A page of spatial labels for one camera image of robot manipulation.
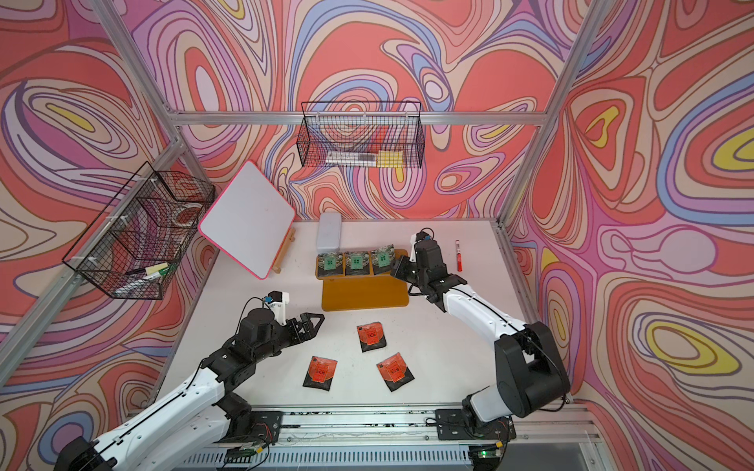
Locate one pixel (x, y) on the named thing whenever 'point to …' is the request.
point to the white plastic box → (329, 235)
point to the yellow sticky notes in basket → (390, 159)
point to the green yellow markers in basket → (152, 272)
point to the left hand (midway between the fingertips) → (317, 322)
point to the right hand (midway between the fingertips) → (392, 269)
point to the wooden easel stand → (277, 265)
